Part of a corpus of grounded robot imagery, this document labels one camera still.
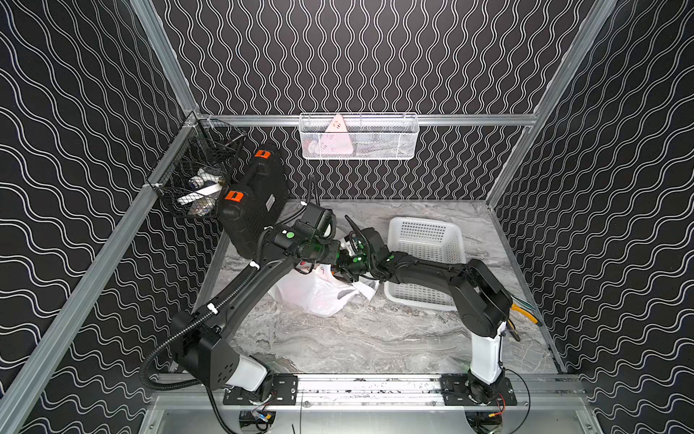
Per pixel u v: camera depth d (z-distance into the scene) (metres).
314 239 0.63
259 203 0.93
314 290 0.78
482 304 0.53
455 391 0.74
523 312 0.88
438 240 1.04
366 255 0.74
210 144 0.99
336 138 0.90
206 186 0.76
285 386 0.76
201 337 0.40
